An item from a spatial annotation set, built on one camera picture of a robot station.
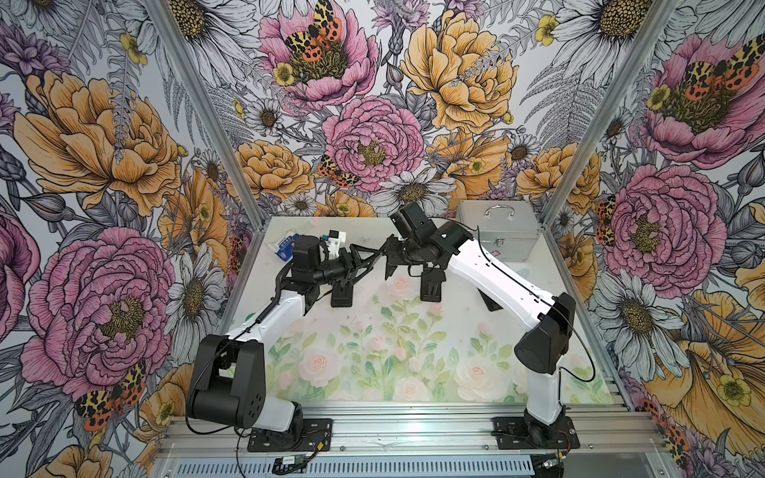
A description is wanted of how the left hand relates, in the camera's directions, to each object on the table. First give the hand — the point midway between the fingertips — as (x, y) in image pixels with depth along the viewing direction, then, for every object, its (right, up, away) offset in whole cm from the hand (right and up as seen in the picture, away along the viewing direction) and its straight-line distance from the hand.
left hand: (377, 265), depth 81 cm
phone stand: (-12, -11, +18) cm, 25 cm away
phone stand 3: (+16, -7, +12) cm, 21 cm away
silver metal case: (+43, +11, +20) cm, 49 cm away
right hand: (+4, +1, 0) cm, 4 cm away
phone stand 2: (+5, +2, -9) cm, 11 cm away
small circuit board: (-20, -45, -10) cm, 51 cm away
